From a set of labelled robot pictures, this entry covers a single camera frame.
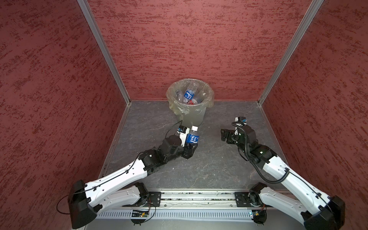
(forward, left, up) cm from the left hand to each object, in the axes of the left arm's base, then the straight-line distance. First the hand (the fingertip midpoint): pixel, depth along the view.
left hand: (192, 146), depth 72 cm
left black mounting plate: (-21, +20, -20) cm, 35 cm away
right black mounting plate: (-21, -27, -19) cm, 39 cm away
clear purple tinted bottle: (+39, +9, 0) cm, 40 cm away
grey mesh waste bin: (+35, +2, +1) cm, 35 cm away
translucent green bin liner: (+25, +2, -4) cm, 25 cm away
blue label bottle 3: (+1, 0, +7) cm, 7 cm away
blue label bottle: (+36, +2, +4) cm, 36 cm away
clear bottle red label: (+34, 0, -1) cm, 34 cm away
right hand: (+9, -19, -1) cm, 21 cm away
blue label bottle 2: (+35, -6, +3) cm, 36 cm away
